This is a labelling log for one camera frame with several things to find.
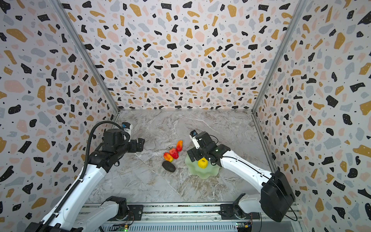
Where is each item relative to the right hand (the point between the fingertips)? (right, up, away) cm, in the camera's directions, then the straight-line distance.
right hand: (192, 146), depth 82 cm
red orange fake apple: (-16, -8, +9) cm, 20 cm away
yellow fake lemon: (+6, -10, +4) cm, 13 cm away
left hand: (-30, +6, -5) cm, 31 cm away
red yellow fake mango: (-9, -2, +15) cm, 17 cm away
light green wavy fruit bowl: (+11, -15, +7) cm, 20 cm away
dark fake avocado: (-14, -12, +5) cm, 20 cm away
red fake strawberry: (-12, -6, +11) cm, 17 cm away
